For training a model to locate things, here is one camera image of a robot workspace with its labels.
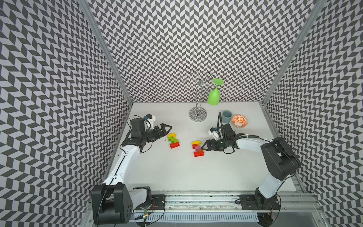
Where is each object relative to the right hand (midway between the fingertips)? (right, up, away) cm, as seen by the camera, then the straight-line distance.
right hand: (207, 149), depth 89 cm
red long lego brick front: (-5, -2, -1) cm, 6 cm away
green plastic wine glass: (+4, +34, +2) cm, 34 cm away
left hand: (-24, +13, -9) cm, 29 cm away
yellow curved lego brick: (-5, +4, +4) cm, 8 cm away
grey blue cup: (+17, +21, +15) cm, 31 cm away
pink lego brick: (-6, 0, +2) cm, 6 cm away
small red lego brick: (-8, +2, +1) cm, 8 cm away
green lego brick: (-23, +6, +4) cm, 24 cm away
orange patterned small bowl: (+27, +18, +16) cm, 36 cm away
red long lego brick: (-21, +3, +3) cm, 21 cm away
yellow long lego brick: (-22, +8, +7) cm, 24 cm away
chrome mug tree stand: (-4, +23, +23) cm, 33 cm away
